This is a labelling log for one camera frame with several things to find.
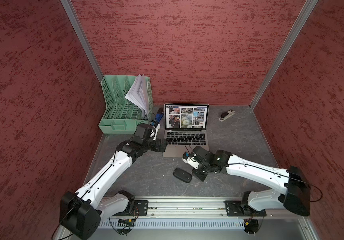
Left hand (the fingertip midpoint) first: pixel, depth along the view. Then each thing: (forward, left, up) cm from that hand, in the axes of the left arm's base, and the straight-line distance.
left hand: (158, 143), depth 80 cm
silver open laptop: (+22, -17, -13) cm, 30 cm away
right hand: (-14, -20, -8) cm, 26 cm away
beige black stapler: (+33, -48, -13) cm, 59 cm away
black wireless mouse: (-12, -13, -15) cm, 23 cm away
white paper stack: (+29, +14, +11) cm, 34 cm away
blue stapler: (+32, +3, -13) cm, 35 cm away
